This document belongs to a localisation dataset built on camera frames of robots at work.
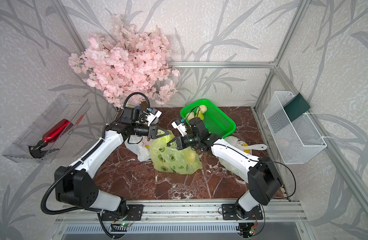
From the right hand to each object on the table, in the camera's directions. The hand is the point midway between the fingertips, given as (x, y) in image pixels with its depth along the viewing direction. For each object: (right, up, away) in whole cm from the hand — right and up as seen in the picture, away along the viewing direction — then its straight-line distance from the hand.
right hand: (167, 144), depth 73 cm
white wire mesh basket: (+55, +3, -11) cm, 57 cm away
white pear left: (+10, +16, +34) cm, 39 cm away
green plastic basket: (+30, +11, +37) cm, 49 cm away
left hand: (-1, +6, 0) cm, 6 cm away
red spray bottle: (-50, 0, -15) cm, 52 cm away
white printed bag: (-20, -3, +18) cm, 27 cm away
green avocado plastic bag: (+2, -6, -4) cm, 8 cm away
